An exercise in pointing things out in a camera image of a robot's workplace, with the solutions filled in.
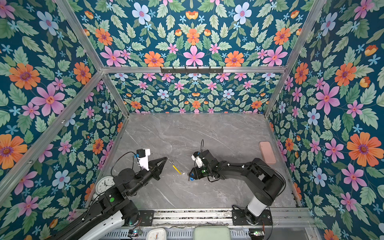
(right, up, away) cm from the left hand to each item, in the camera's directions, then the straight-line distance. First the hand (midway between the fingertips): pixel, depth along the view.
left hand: (168, 157), depth 66 cm
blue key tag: (+9, -17, +20) cm, 28 cm away
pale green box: (+20, -35, +1) cm, 40 cm away
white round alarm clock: (-40, -18, +16) cm, 46 cm away
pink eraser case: (+58, -2, +30) cm, 65 cm away
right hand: (+9, -14, +20) cm, 26 cm away
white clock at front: (-6, -36, +2) cm, 36 cm away
